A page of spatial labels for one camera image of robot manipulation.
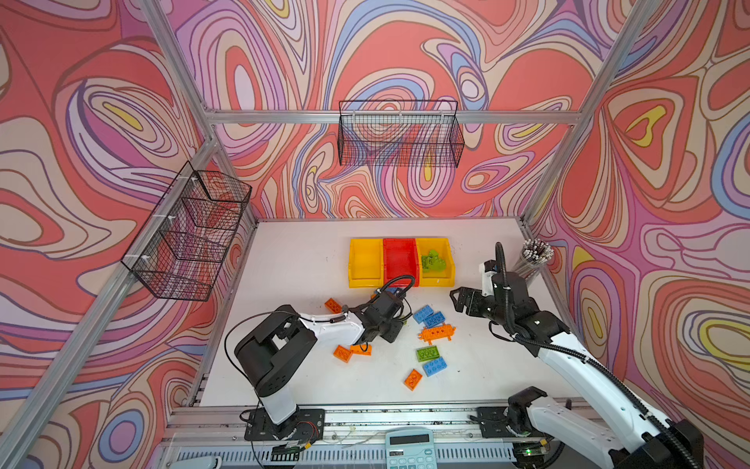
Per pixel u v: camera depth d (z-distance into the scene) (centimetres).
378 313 70
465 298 71
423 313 93
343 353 85
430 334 88
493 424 73
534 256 86
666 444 39
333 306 93
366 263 105
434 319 91
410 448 69
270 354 46
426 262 102
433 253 105
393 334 81
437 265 101
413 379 80
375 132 101
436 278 96
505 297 58
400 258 105
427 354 84
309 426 72
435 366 82
